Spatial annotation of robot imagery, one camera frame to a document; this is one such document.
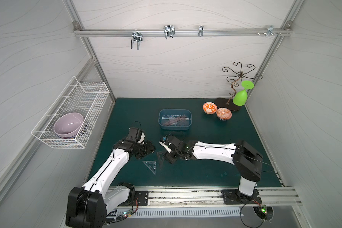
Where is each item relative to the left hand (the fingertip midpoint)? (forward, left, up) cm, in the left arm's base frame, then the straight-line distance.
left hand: (153, 150), depth 81 cm
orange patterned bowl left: (+40, -40, -7) cm, 57 cm away
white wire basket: (+20, +37, +22) cm, 48 cm away
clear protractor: (+27, -11, -8) cm, 30 cm away
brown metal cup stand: (+45, -55, -7) cm, 72 cm away
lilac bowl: (-1, +35, +26) cm, 43 cm away
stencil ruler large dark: (+25, -6, -9) cm, 28 cm away
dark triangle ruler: (+27, -19, -9) cm, 34 cm away
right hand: (0, -8, -5) cm, 9 cm away
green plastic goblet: (+31, -54, +13) cm, 64 cm away
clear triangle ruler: (-5, +1, -10) cm, 12 cm away
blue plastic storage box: (+35, -13, -8) cm, 39 cm away
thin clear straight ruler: (+30, -17, -8) cm, 35 cm away
